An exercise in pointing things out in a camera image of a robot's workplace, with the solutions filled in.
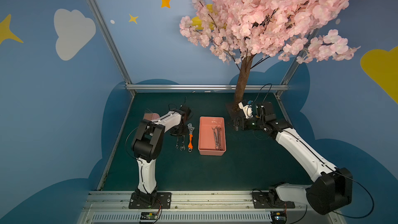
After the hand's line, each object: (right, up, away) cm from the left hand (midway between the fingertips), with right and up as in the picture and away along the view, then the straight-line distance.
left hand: (179, 133), depth 98 cm
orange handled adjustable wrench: (+7, -6, -4) cm, 10 cm away
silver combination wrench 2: (+22, +3, +4) cm, 23 cm away
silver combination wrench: (-1, -7, -4) cm, 9 cm away
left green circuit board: (-11, -35, -26) cm, 45 cm away
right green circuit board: (+51, -36, -25) cm, 67 cm away
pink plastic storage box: (+17, -5, -1) cm, 18 cm away
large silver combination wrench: (+3, -7, -4) cm, 9 cm away
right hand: (+32, +9, -17) cm, 37 cm away
